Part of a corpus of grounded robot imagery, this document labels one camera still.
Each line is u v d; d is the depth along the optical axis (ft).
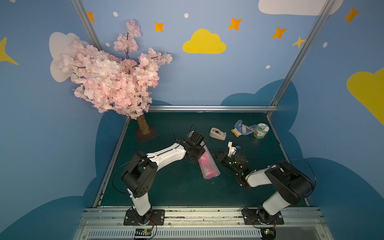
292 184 1.55
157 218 2.42
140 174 1.54
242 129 3.65
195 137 2.35
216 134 3.42
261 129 3.33
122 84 2.16
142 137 3.52
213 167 2.75
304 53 2.81
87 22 2.40
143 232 2.39
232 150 2.68
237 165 2.32
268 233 2.40
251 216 2.46
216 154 2.87
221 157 2.58
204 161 2.83
